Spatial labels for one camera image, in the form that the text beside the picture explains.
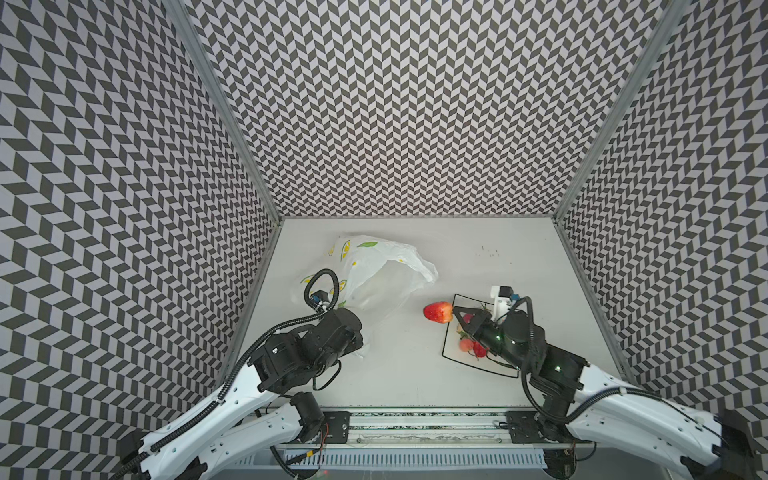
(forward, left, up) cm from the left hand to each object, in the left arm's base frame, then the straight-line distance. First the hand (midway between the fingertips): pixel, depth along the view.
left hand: (356, 332), depth 70 cm
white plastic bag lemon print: (+14, -4, +2) cm, 14 cm away
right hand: (+3, -23, 0) cm, 23 cm away
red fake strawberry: (+4, -20, +3) cm, 20 cm away
